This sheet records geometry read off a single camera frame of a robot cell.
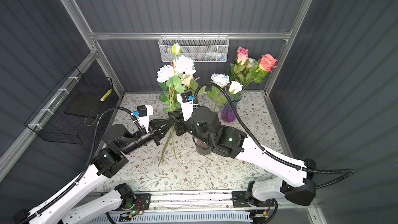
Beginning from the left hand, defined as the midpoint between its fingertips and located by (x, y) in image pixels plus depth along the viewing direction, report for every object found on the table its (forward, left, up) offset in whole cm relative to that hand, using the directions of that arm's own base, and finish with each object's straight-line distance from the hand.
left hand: (174, 120), depth 58 cm
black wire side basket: (+15, +52, -9) cm, 55 cm away
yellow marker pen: (+27, +40, -11) cm, 49 cm away
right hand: (+1, +1, +2) cm, 3 cm away
